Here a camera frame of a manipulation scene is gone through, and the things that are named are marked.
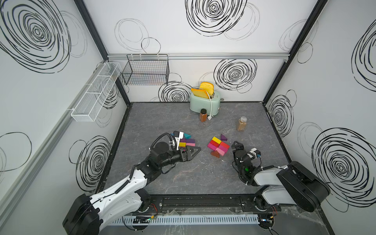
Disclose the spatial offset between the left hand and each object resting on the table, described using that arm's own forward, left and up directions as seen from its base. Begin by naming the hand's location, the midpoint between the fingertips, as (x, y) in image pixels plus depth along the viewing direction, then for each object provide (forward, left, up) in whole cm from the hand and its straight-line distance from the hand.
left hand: (197, 151), depth 69 cm
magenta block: (+14, -11, -20) cm, 27 cm away
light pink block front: (+10, -16, -20) cm, 28 cm away
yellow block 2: (+19, -15, -20) cm, 31 cm away
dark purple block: (+18, +8, -21) cm, 29 cm away
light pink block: (+14, +2, -20) cm, 25 cm away
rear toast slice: (+49, -8, -1) cm, 50 cm away
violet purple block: (+18, +3, -22) cm, 29 cm away
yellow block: (+15, +8, -20) cm, 27 cm away
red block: (+17, -12, -21) cm, 29 cm away
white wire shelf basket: (+17, +54, +11) cm, 58 cm away
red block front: (+16, -20, -21) cm, 33 cm away
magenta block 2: (+13, -18, -21) cm, 31 cm away
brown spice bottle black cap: (+34, -5, -13) cm, 37 cm away
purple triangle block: (+21, -19, -21) cm, 35 cm away
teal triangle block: (+21, +5, -20) cm, 29 cm away
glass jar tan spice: (+28, -31, -14) cm, 44 cm away
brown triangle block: (+8, -13, -20) cm, 25 cm away
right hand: (+12, -24, -16) cm, 31 cm away
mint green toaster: (+47, -1, -15) cm, 49 cm away
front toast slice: (+48, -3, -5) cm, 48 cm away
